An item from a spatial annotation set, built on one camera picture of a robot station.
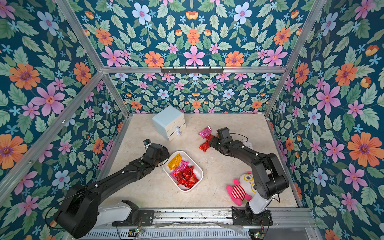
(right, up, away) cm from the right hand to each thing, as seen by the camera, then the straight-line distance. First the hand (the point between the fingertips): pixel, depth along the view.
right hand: (212, 142), depth 93 cm
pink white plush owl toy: (+15, -22, -17) cm, 32 cm away
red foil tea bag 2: (-4, -2, +3) cm, 6 cm away
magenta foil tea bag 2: (-4, +7, +11) cm, 14 cm away
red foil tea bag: (-16, -18, -9) cm, 26 cm away
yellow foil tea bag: (-23, -11, -5) cm, 26 cm away
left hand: (-29, -5, -5) cm, 30 cm away
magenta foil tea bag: (-18, -13, -5) cm, 22 cm away
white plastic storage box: (-16, -8, -4) cm, 18 cm away
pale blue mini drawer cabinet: (-27, +13, +1) cm, 31 cm away
